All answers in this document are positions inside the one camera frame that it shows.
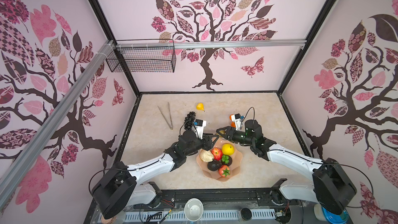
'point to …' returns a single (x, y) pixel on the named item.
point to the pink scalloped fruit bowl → (235, 167)
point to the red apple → (217, 153)
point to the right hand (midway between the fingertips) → (218, 131)
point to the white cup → (193, 209)
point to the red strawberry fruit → (224, 171)
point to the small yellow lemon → (200, 106)
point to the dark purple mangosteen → (226, 160)
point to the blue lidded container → (332, 218)
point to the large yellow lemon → (227, 149)
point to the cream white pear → (206, 155)
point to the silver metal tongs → (165, 117)
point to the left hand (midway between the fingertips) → (217, 138)
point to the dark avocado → (214, 165)
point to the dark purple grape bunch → (189, 120)
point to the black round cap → (246, 213)
